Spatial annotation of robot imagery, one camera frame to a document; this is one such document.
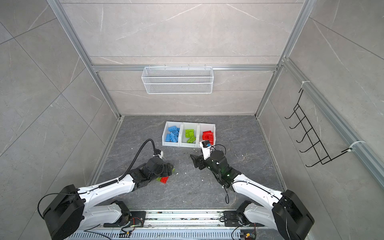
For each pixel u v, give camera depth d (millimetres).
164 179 841
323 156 571
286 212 400
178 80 1005
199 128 1015
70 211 407
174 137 1009
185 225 729
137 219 730
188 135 1066
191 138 1040
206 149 687
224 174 623
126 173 570
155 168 650
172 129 1070
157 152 762
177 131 1038
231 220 723
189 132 1072
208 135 1009
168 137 1040
